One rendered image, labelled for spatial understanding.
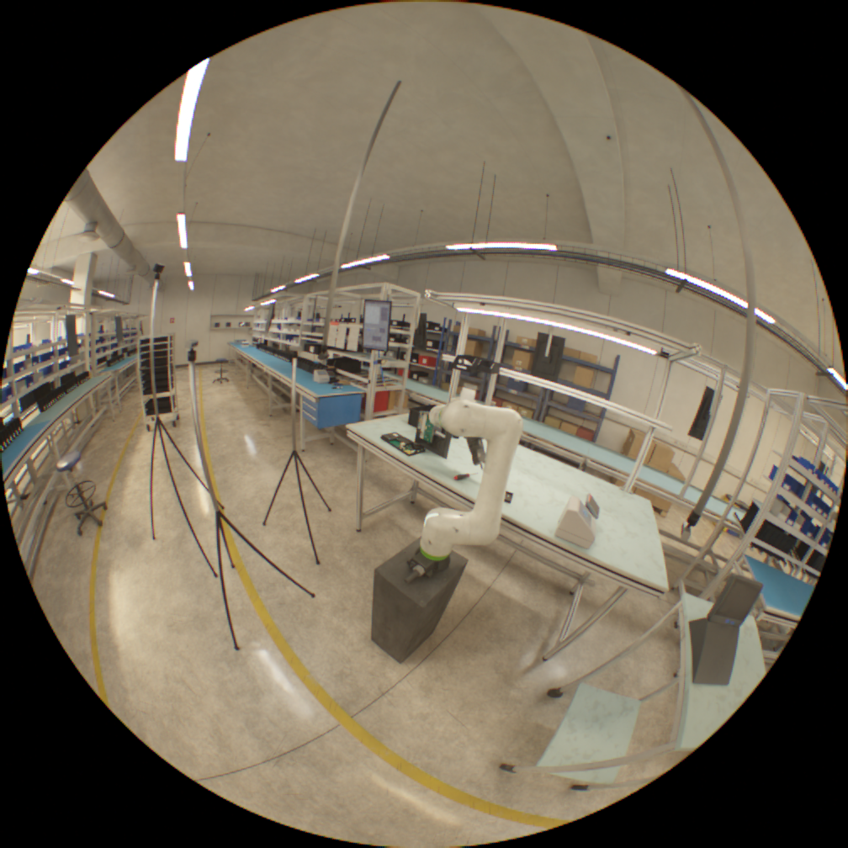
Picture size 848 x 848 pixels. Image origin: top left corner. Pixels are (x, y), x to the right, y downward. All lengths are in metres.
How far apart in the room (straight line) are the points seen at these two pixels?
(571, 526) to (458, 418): 0.63
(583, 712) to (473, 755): 0.58
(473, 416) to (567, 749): 1.62
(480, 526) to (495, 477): 0.19
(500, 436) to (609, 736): 1.68
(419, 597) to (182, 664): 1.57
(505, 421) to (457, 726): 1.58
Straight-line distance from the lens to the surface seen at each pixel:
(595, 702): 1.70
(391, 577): 1.00
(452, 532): 0.90
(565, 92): 2.00
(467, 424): 0.79
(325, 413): 2.77
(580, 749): 1.63
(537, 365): 3.03
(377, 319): 2.52
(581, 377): 4.73
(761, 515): 2.60
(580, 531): 1.08
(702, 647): 0.98
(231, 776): 1.82
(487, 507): 0.91
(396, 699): 1.64
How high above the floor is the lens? 1.62
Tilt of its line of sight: 19 degrees down
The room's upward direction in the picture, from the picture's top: 10 degrees clockwise
